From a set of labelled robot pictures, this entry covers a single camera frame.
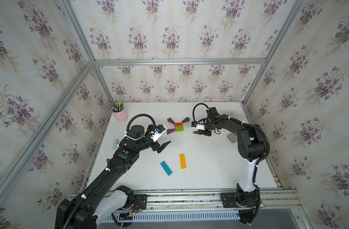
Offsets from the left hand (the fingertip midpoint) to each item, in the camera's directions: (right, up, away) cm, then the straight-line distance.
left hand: (164, 133), depth 76 cm
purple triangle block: (+2, +6, +31) cm, 32 cm away
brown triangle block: (+15, +7, +32) cm, 36 cm away
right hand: (+26, 0, +25) cm, 36 cm away
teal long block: (0, -22, +9) cm, 24 cm away
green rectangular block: (+9, 0, +26) cm, 27 cm away
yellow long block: (+11, -19, +13) cm, 25 cm away
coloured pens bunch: (-38, +16, +28) cm, 50 cm away
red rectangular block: (+8, +3, +29) cm, 30 cm away
